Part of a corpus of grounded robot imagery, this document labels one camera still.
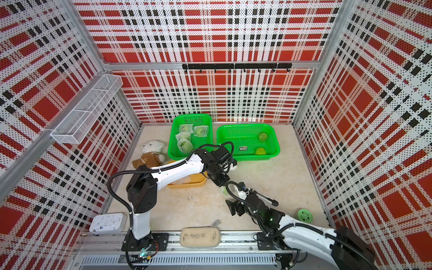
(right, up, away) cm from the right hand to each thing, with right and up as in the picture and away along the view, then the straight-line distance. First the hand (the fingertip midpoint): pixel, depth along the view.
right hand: (236, 195), depth 83 cm
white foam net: (-2, +3, +2) cm, 4 cm away
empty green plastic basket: (-30, +33, +26) cm, 52 cm away
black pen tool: (+16, -3, +3) cm, 17 cm away
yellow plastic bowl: (-24, +6, +5) cm, 26 cm away
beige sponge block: (-17, -14, -12) cm, 25 cm away
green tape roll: (+32, -7, -6) cm, 33 cm away
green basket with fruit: (+11, +27, +28) cm, 40 cm away
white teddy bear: (-47, +19, +12) cm, 53 cm away
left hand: (-6, +6, 0) cm, 8 cm away
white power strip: (-59, -10, -8) cm, 60 cm away
